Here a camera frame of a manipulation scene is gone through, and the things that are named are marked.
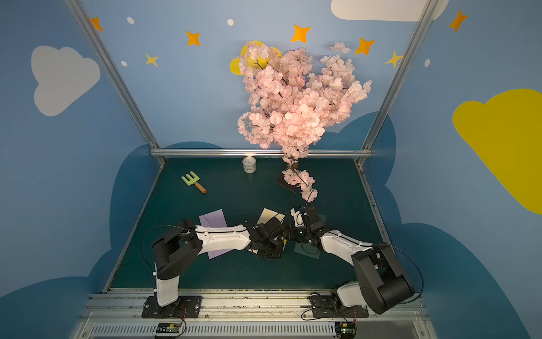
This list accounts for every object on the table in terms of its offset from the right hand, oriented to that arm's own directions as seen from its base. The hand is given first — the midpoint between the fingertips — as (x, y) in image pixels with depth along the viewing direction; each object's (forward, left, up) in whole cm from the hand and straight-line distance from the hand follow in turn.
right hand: (285, 231), depth 90 cm
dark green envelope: (-10, -9, +8) cm, 15 cm away
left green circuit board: (-36, +39, -4) cm, 54 cm away
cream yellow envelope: (+10, +9, -3) cm, 13 cm away
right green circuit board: (-33, -23, -7) cm, 40 cm away
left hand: (-8, 0, -3) cm, 9 cm away
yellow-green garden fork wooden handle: (+28, +50, -3) cm, 57 cm away
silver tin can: (+38, +21, +1) cm, 44 cm away
